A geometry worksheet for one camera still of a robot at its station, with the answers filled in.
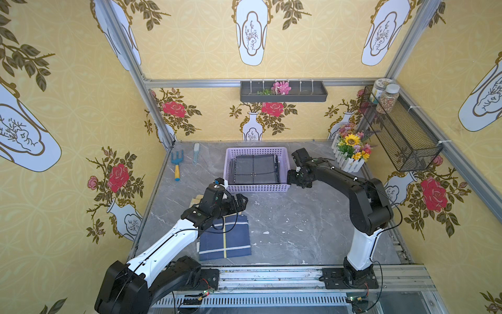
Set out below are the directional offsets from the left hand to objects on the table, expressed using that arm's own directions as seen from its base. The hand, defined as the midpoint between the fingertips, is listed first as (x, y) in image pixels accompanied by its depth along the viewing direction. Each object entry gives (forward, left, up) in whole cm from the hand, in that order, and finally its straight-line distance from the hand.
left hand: (233, 199), depth 84 cm
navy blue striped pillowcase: (-12, +2, -10) cm, 16 cm away
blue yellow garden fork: (+33, +35, -13) cm, 49 cm away
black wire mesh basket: (+16, -74, +18) cm, 78 cm away
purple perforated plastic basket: (+24, -26, -9) cm, 37 cm away
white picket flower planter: (+24, -58, +3) cm, 63 cm away
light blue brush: (+40, +24, -11) cm, 48 cm away
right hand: (+14, -32, -6) cm, 35 cm away
